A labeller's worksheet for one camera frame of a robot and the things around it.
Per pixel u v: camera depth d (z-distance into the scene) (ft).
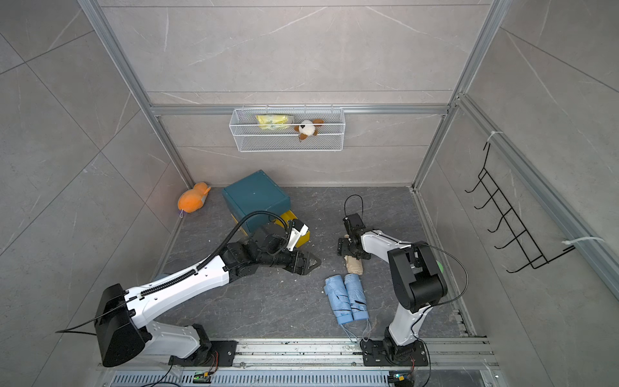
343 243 2.90
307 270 2.11
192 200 3.48
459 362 2.39
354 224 2.56
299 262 2.08
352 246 2.34
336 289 2.72
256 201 2.82
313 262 2.22
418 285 1.59
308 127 2.81
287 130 2.89
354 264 2.91
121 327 1.26
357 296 2.68
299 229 2.20
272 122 2.74
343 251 2.84
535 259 1.92
